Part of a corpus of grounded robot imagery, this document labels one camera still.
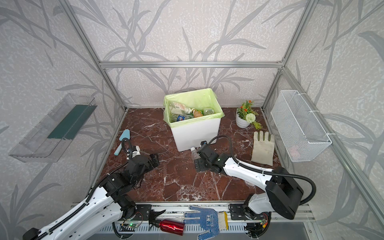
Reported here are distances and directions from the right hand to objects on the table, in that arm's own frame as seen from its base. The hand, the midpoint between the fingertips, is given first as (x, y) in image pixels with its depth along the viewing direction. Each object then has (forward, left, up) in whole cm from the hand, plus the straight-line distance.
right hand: (202, 157), depth 85 cm
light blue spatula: (+20, +54, -6) cm, 57 cm away
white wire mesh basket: (-3, -42, +27) cm, 50 cm away
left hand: (-1, +25, +7) cm, 26 cm away
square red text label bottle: (+20, +14, +21) cm, 32 cm away
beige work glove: (+8, -40, -8) cm, 41 cm away
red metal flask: (-32, +14, -2) cm, 35 cm away
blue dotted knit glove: (-29, -3, -6) cm, 30 cm away
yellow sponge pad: (-29, -10, -6) cm, 31 cm away
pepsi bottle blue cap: (+18, +13, +14) cm, 27 cm away
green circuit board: (-32, +34, -7) cm, 47 cm away
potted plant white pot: (+27, -29, +6) cm, 40 cm away
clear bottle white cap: (+4, +5, -4) cm, 8 cm away
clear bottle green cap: (+21, -4, +16) cm, 26 cm away
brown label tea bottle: (+19, +3, +16) cm, 25 cm away
